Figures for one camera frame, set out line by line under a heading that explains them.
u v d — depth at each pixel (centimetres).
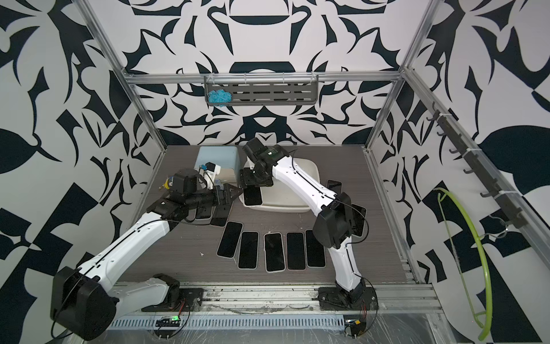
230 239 87
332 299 74
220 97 91
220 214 93
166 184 99
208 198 67
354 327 71
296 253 83
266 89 94
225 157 96
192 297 75
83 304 38
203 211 92
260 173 69
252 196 79
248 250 85
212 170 71
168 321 73
